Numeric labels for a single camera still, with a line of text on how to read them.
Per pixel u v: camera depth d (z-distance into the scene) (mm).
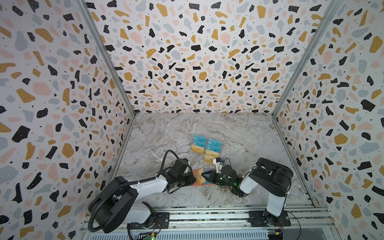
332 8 721
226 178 716
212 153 925
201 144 947
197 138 950
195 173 877
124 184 460
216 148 923
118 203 416
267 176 511
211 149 923
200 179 858
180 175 725
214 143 937
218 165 828
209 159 936
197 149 950
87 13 705
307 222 752
